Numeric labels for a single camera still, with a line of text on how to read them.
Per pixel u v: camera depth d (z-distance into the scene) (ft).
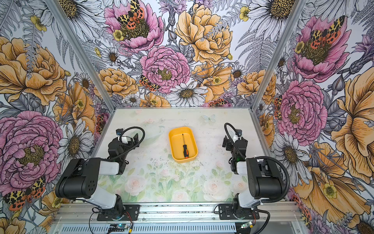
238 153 2.35
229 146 2.81
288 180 1.38
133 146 2.57
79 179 1.50
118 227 2.33
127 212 2.41
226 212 2.43
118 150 2.35
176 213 2.49
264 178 1.51
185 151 3.09
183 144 3.27
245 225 2.35
